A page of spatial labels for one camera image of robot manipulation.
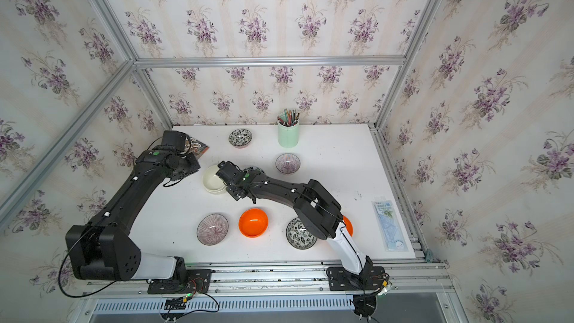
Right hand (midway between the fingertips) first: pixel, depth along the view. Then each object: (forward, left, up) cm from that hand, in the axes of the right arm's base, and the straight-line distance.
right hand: (240, 183), depth 90 cm
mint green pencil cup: (+25, -19, +2) cm, 32 cm away
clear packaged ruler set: (-16, -60, -7) cm, 62 cm away
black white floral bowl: (-19, -24, -6) cm, 31 cm away
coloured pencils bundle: (+32, -19, +7) cm, 38 cm away
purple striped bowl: (+15, -19, -6) cm, 25 cm away
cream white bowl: (+2, +14, -4) cm, 15 cm away
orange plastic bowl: (-15, -7, -4) cm, 17 cm away
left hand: (+1, +15, +10) cm, 18 cm away
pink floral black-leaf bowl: (+29, +6, -4) cm, 29 cm away
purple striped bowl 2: (-17, +9, -5) cm, 20 cm away
